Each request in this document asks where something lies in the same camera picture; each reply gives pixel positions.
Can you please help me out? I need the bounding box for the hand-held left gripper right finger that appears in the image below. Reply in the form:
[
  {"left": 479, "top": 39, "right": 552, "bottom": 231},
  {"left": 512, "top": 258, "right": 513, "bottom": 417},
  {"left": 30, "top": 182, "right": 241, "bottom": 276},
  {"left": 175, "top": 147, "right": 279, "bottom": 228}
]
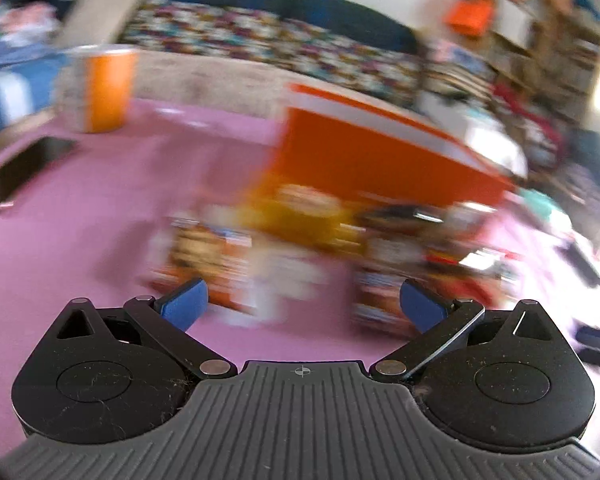
[{"left": 369, "top": 278, "right": 567, "bottom": 382}]

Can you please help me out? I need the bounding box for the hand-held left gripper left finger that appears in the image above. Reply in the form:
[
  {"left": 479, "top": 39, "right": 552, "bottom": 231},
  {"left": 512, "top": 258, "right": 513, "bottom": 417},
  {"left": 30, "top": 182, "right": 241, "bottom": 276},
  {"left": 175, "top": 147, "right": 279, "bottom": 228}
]
[{"left": 39, "top": 277, "right": 239, "bottom": 381}]

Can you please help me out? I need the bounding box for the orange cardboard box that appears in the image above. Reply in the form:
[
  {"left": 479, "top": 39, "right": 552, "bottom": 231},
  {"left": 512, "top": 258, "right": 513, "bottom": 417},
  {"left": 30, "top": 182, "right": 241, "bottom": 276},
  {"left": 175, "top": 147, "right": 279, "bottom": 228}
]
[{"left": 260, "top": 82, "right": 521, "bottom": 246}]

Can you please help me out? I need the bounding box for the brown cookie packet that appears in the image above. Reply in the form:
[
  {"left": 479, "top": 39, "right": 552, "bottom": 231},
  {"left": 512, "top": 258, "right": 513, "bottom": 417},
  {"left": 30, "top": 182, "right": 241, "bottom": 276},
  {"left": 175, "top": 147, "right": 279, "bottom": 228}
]
[{"left": 152, "top": 217, "right": 253, "bottom": 306}]

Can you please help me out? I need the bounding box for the teal tissue pack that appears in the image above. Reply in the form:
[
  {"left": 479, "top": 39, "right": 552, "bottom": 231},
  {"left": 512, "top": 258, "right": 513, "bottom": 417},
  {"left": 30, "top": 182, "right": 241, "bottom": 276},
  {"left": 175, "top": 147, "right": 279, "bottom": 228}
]
[{"left": 517, "top": 187, "right": 571, "bottom": 226}]

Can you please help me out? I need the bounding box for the golden cake packet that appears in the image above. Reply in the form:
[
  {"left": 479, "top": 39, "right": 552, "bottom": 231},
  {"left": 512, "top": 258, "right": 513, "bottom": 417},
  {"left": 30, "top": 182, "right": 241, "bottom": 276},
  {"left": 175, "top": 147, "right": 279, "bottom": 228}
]
[{"left": 245, "top": 185, "right": 356, "bottom": 248}]

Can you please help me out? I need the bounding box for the white flat box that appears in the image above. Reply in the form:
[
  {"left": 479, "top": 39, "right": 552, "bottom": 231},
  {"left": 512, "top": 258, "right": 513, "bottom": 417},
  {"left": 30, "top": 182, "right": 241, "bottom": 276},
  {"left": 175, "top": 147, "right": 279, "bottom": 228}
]
[{"left": 420, "top": 95, "right": 528, "bottom": 178}]

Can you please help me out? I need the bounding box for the black smartphone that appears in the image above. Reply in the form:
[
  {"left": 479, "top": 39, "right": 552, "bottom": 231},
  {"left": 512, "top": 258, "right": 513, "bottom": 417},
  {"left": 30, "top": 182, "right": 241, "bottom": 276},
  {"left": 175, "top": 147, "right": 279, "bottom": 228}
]
[{"left": 0, "top": 136, "right": 78, "bottom": 211}]

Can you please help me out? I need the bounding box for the orange cylindrical canister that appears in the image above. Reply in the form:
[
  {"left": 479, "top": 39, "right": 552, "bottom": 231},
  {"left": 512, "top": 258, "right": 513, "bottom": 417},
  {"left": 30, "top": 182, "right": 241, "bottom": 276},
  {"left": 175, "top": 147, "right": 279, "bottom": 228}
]
[{"left": 62, "top": 44, "right": 140, "bottom": 133}]

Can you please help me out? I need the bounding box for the beige sofa cover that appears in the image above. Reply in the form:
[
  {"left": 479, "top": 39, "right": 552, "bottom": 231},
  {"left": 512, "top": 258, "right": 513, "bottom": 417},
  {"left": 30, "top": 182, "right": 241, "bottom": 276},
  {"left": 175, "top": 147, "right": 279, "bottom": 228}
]
[{"left": 55, "top": 52, "right": 416, "bottom": 111}]

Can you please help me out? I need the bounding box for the stack of books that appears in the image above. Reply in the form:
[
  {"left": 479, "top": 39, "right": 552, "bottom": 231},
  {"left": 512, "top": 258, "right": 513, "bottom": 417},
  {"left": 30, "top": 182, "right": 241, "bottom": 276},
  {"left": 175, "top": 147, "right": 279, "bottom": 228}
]
[{"left": 420, "top": 40, "right": 496, "bottom": 101}]

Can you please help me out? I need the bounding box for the blue striped blanket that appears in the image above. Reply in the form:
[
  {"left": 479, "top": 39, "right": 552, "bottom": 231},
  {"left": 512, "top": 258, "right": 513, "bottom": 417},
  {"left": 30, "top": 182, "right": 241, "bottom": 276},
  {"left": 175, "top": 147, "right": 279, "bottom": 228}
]
[{"left": 0, "top": 50, "right": 68, "bottom": 141}]

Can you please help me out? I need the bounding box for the wooden bookshelf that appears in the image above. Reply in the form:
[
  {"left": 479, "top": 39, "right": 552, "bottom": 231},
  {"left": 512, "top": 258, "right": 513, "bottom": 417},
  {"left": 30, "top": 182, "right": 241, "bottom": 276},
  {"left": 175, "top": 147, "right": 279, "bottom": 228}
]
[{"left": 462, "top": 0, "right": 600, "bottom": 126}]

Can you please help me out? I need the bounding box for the beige pillow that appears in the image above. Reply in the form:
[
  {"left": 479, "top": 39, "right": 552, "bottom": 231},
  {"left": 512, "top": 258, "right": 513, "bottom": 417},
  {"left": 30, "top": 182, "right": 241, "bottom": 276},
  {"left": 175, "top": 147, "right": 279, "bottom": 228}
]
[{"left": 57, "top": 0, "right": 151, "bottom": 56}]

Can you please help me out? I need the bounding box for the pile of clothes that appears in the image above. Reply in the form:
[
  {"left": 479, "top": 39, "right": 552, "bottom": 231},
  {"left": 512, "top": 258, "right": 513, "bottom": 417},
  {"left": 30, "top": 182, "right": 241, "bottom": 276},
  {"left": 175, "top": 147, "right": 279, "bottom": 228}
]
[{"left": 0, "top": 0, "right": 63, "bottom": 61}]

